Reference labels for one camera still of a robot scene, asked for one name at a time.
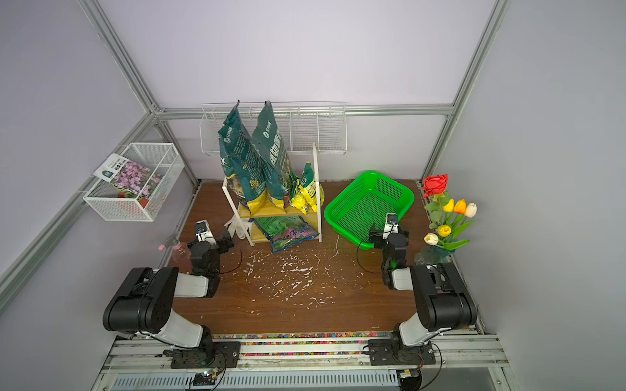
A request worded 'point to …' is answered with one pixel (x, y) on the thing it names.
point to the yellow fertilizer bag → (303, 191)
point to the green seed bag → (283, 232)
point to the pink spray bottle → (181, 257)
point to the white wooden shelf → (256, 236)
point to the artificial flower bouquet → (449, 217)
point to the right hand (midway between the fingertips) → (387, 222)
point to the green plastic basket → (367, 202)
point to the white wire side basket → (112, 204)
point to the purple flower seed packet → (127, 175)
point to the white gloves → (233, 226)
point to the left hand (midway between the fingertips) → (214, 230)
